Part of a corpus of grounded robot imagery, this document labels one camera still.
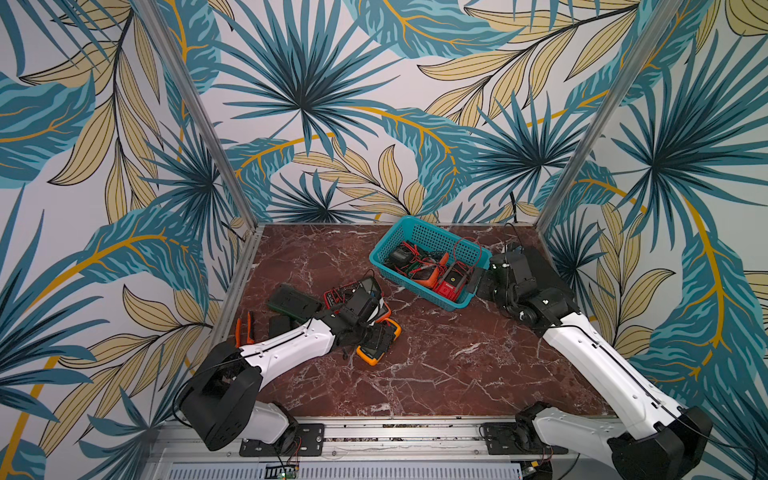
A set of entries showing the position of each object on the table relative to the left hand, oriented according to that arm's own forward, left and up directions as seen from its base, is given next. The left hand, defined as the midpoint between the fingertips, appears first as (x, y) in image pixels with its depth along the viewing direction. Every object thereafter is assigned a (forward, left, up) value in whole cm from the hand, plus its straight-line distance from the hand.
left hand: (378, 340), depth 85 cm
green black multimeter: (+29, -9, +1) cm, 30 cm away
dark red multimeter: (+15, +13, -1) cm, 20 cm away
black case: (+25, -56, -1) cm, 61 cm away
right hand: (+10, -28, +17) cm, 34 cm away
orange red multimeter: (+9, -2, -2) cm, 9 cm away
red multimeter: (+21, -24, 0) cm, 31 cm away
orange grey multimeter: (+22, -15, +2) cm, 26 cm away
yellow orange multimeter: (-4, -1, +10) cm, 10 cm away
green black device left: (+14, +29, -2) cm, 32 cm away
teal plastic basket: (+42, -13, +1) cm, 44 cm away
